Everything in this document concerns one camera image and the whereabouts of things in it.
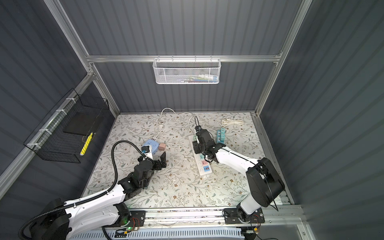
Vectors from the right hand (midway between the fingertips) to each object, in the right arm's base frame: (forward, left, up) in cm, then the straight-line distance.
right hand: (198, 143), depth 89 cm
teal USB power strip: (+10, -15, -6) cm, 19 cm away
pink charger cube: (+3, +25, -9) cm, 26 cm away
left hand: (-9, +23, +4) cm, 25 cm away
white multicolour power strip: (-12, -3, -9) cm, 15 cm away
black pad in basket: (-1, +58, +21) cm, 62 cm away
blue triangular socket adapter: (+4, +29, -8) cm, 31 cm away
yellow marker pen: (-16, +53, +18) cm, 58 cm away
